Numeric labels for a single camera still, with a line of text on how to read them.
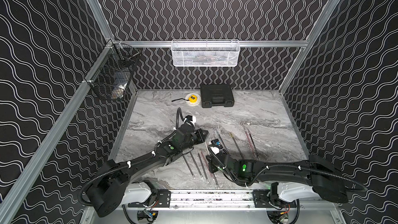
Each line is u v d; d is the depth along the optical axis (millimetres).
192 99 1131
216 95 1139
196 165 856
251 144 928
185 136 614
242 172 572
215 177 821
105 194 411
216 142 695
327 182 423
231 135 974
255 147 922
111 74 923
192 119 759
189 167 844
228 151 905
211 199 762
